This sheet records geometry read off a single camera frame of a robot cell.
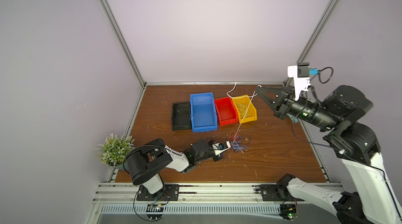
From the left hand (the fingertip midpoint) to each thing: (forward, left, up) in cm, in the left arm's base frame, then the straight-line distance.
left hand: (230, 146), depth 78 cm
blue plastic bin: (+27, +15, -9) cm, 33 cm away
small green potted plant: (-6, +56, +6) cm, 56 cm away
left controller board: (-27, +37, -14) cm, 48 cm away
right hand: (-1, -4, +45) cm, 45 cm away
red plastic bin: (+29, -1, -10) cm, 30 cm away
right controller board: (-26, -25, -10) cm, 38 cm away
